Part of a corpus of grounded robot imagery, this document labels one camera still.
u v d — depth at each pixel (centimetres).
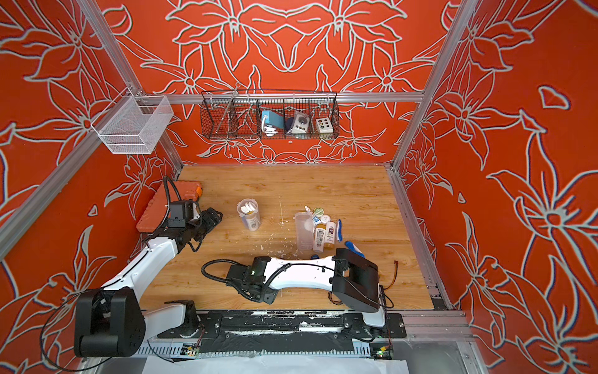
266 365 67
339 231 94
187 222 67
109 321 40
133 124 92
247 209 88
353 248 90
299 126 91
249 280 54
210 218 78
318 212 101
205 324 73
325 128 93
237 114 99
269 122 85
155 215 96
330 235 92
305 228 95
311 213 101
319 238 92
